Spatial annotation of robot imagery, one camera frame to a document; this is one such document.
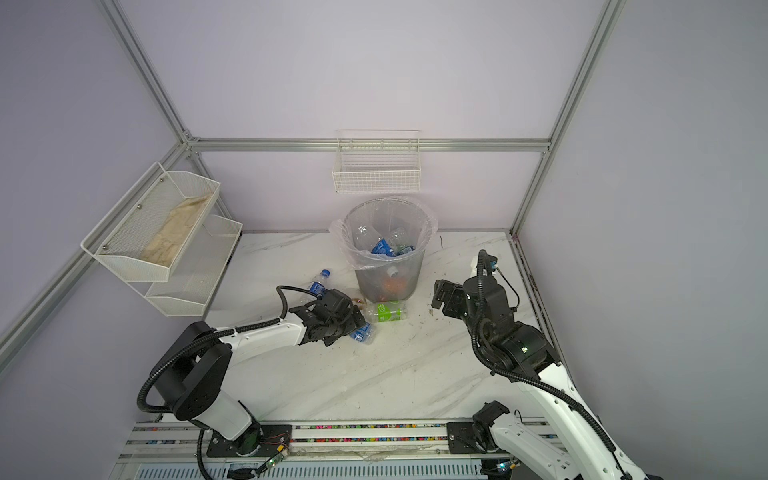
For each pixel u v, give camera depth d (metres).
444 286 0.59
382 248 0.86
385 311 0.92
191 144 0.92
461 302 0.59
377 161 0.95
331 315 0.70
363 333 0.86
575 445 0.39
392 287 0.91
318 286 0.98
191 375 0.44
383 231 0.93
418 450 0.73
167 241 0.77
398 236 0.96
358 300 0.93
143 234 0.75
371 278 0.87
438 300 0.61
